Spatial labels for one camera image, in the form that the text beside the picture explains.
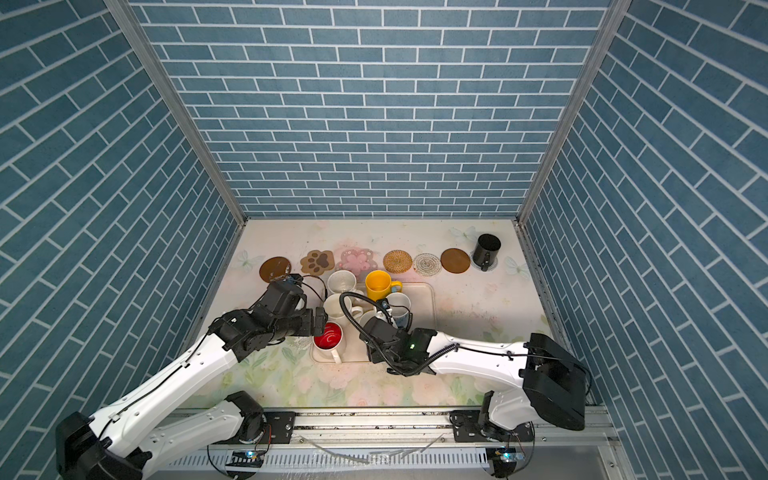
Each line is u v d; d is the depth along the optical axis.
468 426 0.74
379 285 0.98
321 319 0.71
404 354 0.57
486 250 1.01
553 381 0.42
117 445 0.39
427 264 1.06
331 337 0.86
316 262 1.06
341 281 0.96
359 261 1.08
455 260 1.08
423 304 0.95
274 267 1.05
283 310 0.59
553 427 0.47
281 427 0.74
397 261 1.08
